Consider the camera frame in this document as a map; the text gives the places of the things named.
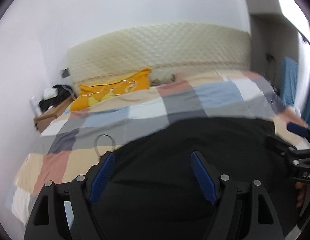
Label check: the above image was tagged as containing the black puffer jacket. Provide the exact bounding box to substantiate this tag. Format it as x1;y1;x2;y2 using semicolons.
90;118;295;239

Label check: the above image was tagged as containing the right hand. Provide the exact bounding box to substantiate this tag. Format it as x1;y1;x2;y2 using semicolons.
295;182;310;208

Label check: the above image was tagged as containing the cream quilted headboard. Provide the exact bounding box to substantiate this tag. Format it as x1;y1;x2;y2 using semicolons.
67;22;251;88

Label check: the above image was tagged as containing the yellow pillow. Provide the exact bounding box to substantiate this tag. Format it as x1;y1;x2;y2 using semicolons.
68;68;152;112

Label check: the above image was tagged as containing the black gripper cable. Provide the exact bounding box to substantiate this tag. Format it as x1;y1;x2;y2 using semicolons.
94;134;117;157

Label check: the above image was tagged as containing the black bag on nightstand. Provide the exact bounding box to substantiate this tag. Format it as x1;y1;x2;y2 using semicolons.
38;85;74;112

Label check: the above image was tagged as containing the patchwork plaid bed quilt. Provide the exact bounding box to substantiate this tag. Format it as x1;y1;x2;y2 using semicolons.
5;69;310;227

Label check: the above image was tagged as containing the blue folded mattress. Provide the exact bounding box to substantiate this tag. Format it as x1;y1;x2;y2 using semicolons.
280;57;299;106

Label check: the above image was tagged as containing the black wall socket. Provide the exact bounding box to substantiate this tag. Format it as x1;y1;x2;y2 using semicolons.
266;53;276;62

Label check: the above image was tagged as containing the wooden nightstand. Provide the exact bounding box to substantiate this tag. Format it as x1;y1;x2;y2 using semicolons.
34;97;73;133

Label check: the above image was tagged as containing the white tissue box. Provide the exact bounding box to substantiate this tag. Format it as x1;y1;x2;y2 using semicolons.
43;88;58;100

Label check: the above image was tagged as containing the white charging cable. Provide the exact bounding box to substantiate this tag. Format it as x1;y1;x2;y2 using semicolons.
77;77;138;98

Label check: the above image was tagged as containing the grey wall socket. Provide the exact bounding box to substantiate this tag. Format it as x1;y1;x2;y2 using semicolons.
61;68;70;79

